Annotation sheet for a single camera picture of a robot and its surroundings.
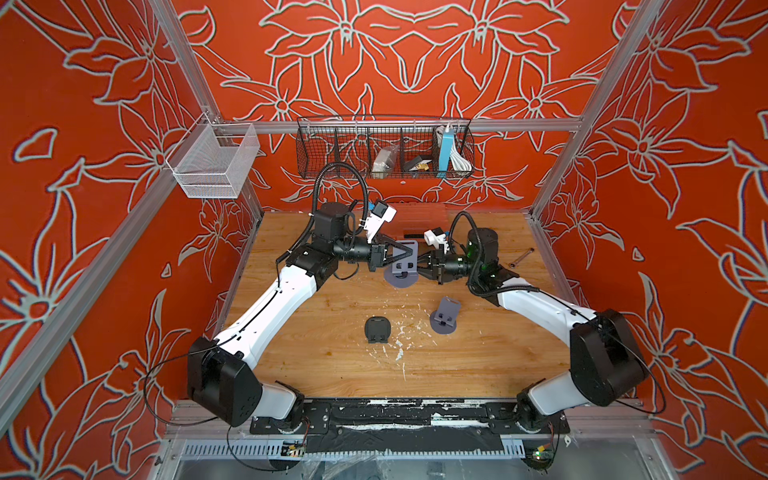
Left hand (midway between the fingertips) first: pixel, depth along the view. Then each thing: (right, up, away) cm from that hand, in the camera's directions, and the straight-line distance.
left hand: (407, 250), depth 66 cm
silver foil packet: (-5, +27, +25) cm, 37 cm away
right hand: (-1, -5, +4) cm, 7 cm away
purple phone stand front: (+12, -21, +19) cm, 31 cm away
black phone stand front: (-7, -25, +22) cm, 34 cm away
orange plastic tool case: (+7, +10, +46) cm, 48 cm away
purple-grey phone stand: (-1, -5, 0) cm, 5 cm away
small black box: (+5, +25, +20) cm, 32 cm away
